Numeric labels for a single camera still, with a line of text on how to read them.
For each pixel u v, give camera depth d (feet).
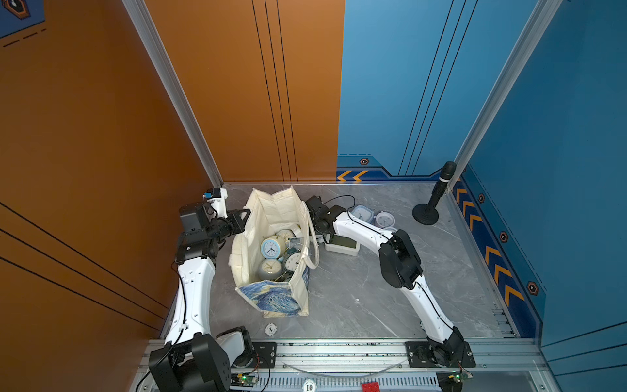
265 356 2.39
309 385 2.08
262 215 2.86
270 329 2.58
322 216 2.48
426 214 3.57
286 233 3.17
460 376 2.25
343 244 3.06
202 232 1.90
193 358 1.28
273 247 2.93
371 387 2.20
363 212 3.46
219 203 2.24
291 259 2.80
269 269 2.78
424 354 2.38
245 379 2.32
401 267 1.94
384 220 3.38
